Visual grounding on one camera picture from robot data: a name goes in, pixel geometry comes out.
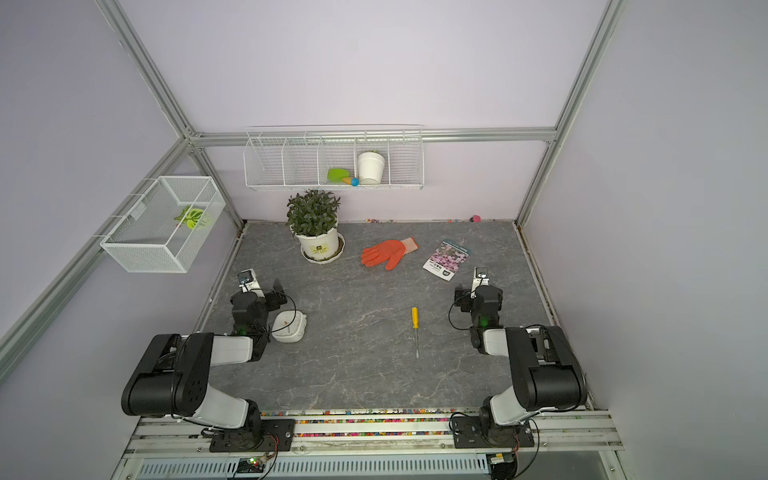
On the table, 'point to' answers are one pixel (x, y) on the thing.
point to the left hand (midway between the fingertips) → (264, 284)
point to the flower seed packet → (446, 260)
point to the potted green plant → (312, 216)
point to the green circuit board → (251, 465)
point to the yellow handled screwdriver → (415, 323)
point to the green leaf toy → (190, 217)
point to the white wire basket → (164, 231)
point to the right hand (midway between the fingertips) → (476, 283)
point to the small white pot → (370, 167)
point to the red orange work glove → (389, 252)
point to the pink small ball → (475, 219)
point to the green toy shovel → (337, 175)
